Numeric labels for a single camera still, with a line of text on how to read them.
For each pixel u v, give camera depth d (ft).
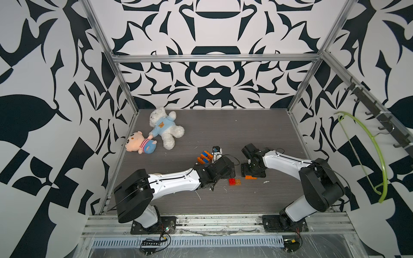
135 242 2.30
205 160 3.00
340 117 2.58
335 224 2.50
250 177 2.83
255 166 2.43
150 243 2.39
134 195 1.37
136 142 3.06
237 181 2.85
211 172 2.02
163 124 3.32
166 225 2.40
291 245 2.33
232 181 2.78
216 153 2.38
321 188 1.48
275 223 2.41
